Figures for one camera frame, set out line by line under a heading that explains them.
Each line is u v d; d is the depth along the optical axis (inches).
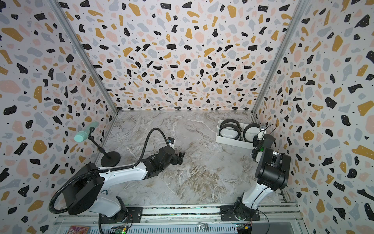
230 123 39.6
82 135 25.7
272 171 19.9
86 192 16.3
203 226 27.5
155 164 25.6
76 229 26.6
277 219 29.4
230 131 40.4
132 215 28.7
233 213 29.2
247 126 37.4
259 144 33.6
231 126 39.5
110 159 36.4
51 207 14.7
